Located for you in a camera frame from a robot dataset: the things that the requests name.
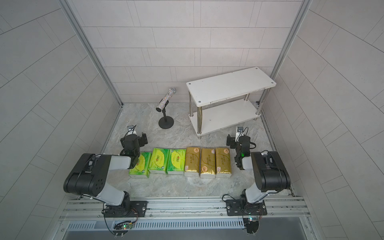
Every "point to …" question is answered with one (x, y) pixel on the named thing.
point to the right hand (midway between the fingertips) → (236, 133)
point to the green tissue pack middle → (158, 162)
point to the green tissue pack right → (176, 161)
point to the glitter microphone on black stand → (166, 122)
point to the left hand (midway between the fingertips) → (138, 132)
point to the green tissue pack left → (143, 167)
